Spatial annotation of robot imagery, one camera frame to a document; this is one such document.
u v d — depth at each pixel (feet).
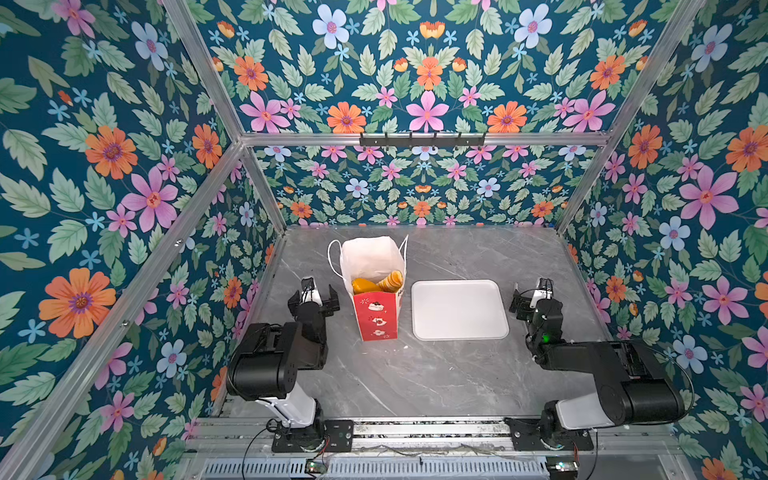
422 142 3.05
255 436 2.36
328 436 2.41
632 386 1.45
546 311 2.37
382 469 2.51
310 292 2.56
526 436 2.41
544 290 2.51
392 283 2.80
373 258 2.91
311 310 2.49
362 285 2.57
